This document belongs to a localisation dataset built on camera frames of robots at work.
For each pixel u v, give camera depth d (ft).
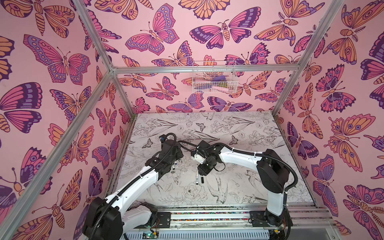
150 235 2.37
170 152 2.06
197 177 2.86
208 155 2.14
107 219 1.29
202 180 2.86
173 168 3.01
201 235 2.30
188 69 3.11
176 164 3.07
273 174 1.60
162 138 2.39
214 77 3.14
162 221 2.44
